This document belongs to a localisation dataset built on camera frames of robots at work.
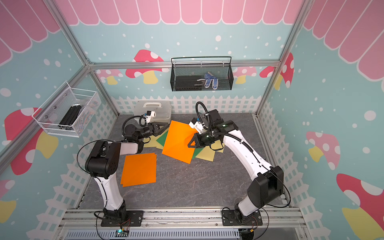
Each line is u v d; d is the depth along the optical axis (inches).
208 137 25.3
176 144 30.5
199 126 27.5
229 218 29.1
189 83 32.5
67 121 26.4
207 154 36.0
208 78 34.8
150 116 32.7
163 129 32.1
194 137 27.3
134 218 29.3
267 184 16.3
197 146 25.4
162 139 32.0
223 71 36.8
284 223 29.1
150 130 31.2
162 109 42.6
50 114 26.0
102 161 21.9
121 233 28.6
